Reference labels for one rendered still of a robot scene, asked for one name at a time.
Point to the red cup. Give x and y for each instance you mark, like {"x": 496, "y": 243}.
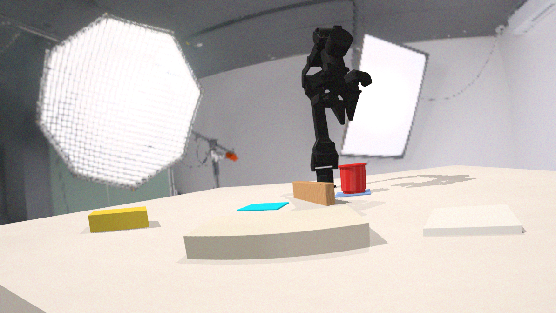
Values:
{"x": 353, "y": 178}

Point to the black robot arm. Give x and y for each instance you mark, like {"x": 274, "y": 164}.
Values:
{"x": 331, "y": 44}

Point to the white flat square pad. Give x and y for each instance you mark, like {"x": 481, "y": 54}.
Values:
{"x": 472, "y": 220}

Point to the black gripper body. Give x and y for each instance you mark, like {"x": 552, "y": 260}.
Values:
{"x": 350, "y": 80}

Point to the yellow rectangular block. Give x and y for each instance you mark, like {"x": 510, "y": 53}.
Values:
{"x": 118, "y": 219}

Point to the tan wooden flat bar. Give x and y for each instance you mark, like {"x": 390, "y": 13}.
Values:
{"x": 314, "y": 192}

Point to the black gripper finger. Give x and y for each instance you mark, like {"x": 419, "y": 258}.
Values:
{"x": 350, "y": 98}
{"x": 338, "y": 108}

